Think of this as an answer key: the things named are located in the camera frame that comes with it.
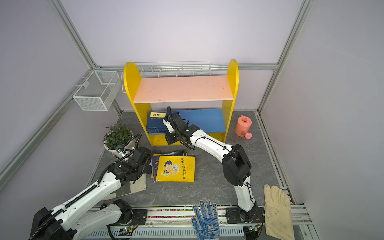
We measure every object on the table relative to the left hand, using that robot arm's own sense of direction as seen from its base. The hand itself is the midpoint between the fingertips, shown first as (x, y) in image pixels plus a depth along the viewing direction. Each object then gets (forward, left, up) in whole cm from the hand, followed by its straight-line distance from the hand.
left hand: (140, 155), depth 81 cm
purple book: (-1, -6, -8) cm, 10 cm away
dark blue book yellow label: (+17, -7, +5) cm, 19 cm away
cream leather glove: (-32, -70, -13) cm, 78 cm away
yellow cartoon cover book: (-6, -19, -7) cm, 21 cm away
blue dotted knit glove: (-34, -34, -13) cm, 50 cm away
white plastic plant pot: (-5, +3, +14) cm, 15 cm away
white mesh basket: (+42, +30, +12) cm, 53 cm away
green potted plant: (+11, +14, +3) cm, 19 cm away
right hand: (+9, -14, +2) cm, 17 cm away
